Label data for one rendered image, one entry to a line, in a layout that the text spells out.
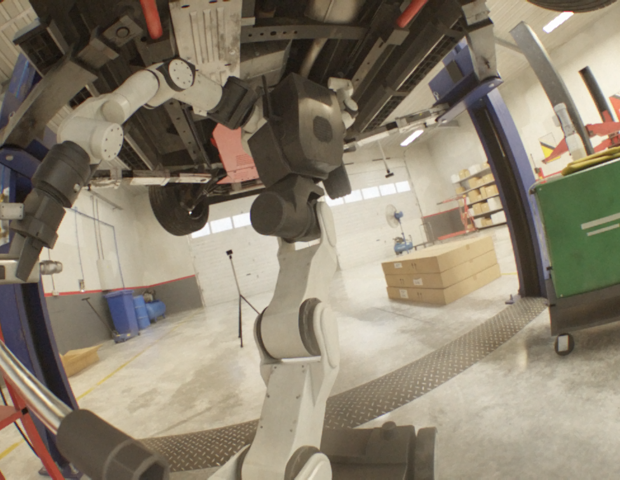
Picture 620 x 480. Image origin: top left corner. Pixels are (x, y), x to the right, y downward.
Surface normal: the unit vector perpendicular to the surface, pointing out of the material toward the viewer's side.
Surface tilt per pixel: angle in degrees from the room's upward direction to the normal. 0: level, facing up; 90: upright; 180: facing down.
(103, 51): 180
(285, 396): 41
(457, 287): 90
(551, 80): 90
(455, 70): 90
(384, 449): 45
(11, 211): 111
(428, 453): 30
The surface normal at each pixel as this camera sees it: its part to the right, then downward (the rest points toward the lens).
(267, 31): 0.26, 0.96
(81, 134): 0.29, -0.38
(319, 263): 0.72, 0.03
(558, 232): -0.71, 0.06
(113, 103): -0.11, 0.80
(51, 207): 0.98, 0.10
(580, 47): -0.94, 0.23
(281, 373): -0.46, -0.70
